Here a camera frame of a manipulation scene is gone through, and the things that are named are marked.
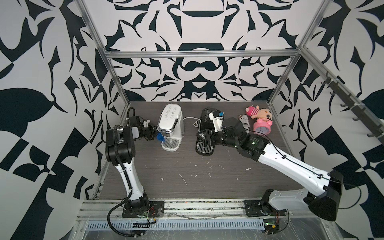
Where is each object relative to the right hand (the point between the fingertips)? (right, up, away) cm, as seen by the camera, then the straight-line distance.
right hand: (199, 132), depth 70 cm
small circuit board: (+34, -44, +2) cm, 56 cm away
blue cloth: (-22, -5, +21) cm, 31 cm away
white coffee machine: (-14, +3, +10) cm, 18 cm away
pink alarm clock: (+42, +1, +28) cm, 50 cm away
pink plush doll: (+41, +10, +36) cm, 55 cm away
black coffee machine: (+3, +1, -7) cm, 8 cm away
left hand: (-23, 0, +32) cm, 39 cm away
